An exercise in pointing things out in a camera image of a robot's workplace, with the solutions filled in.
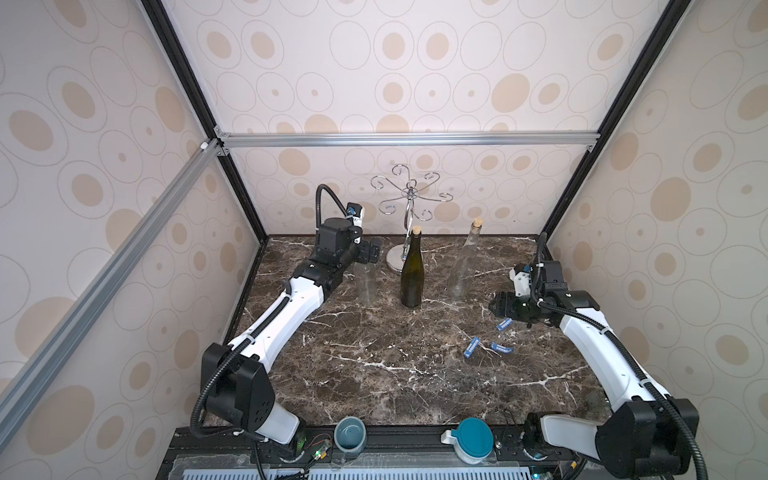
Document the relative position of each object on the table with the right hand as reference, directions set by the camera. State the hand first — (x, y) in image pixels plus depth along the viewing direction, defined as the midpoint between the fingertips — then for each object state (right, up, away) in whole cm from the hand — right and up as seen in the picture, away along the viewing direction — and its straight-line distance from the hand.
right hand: (512, 307), depth 83 cm
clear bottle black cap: (-41, +8, +7) cm, 43 cm away
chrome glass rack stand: (-27, +33, +5) cm, 43 cm away
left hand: (-39, +21, -3) cm, 44 cm away
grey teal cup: (-44, -31, -8) cm, 55 cm away
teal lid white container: (-15, -28, -15) cm, 35 cm away
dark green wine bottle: (-28, +8, +5) cm, 29 cm away
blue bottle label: (+3, -7, +13) cm, 15 cm away
